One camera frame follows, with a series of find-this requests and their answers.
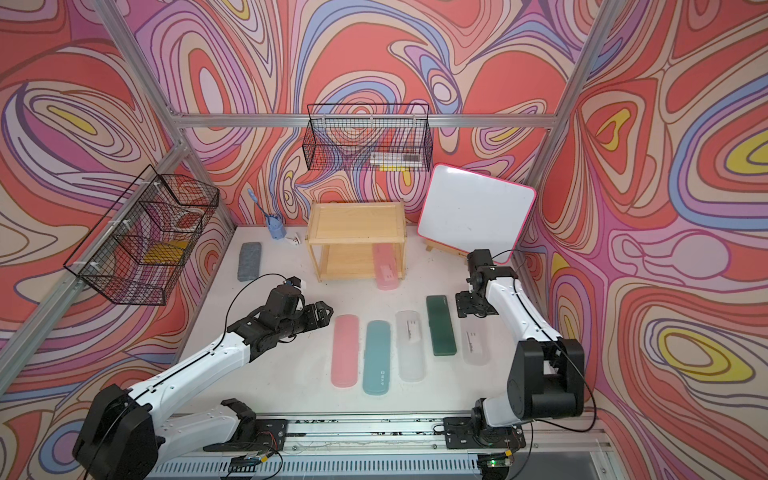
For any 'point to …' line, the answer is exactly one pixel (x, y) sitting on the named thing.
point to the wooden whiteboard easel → (430, 245)
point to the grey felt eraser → (249, 261)
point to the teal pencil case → (377, 357)
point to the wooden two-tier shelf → (357, 238)
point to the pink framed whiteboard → (464, 210)
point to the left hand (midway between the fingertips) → (326, 313)
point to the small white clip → (295, 239)
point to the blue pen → (256, 200)
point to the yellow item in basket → (168, 252)
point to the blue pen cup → (276, 227)
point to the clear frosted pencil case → (411, 366)
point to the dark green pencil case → (442, 329)
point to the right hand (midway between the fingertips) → (481, 316)
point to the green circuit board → (241, 464)
